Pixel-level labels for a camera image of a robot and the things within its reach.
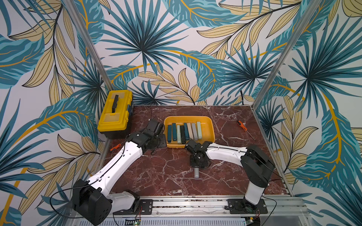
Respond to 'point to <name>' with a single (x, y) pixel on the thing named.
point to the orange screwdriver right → (240, 124)
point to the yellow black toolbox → (116, 113)
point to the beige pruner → (190, 130)
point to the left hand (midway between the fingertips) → (162, 143)
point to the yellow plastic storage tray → (169, 120)
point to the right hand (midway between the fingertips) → (193, 165)
